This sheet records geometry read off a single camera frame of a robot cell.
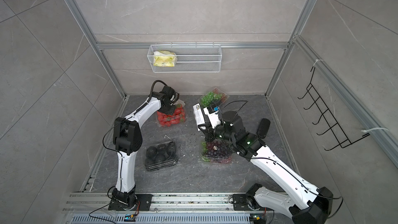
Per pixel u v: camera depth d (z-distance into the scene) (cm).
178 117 101
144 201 73
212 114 59
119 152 58
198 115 67
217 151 83
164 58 86
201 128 67
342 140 60
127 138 57
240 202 73
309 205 37
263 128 99
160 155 84
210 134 58
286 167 44
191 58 101
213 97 108
